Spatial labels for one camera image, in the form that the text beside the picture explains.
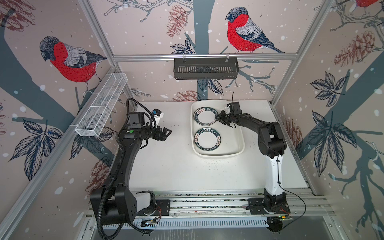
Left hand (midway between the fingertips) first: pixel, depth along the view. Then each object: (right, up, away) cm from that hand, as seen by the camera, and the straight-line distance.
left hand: (163, 128), depth 79 cm
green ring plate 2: (+26, -9, +19) cm, 34 cm away
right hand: (+32, +5, +25) cm, 41 cm away
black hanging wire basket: (+25, +41, +25) cm, 54 cm away
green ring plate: (+25, +7, +30) cm, 40 cm away
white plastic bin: (+42, -12, +18) cm, 47 cm away
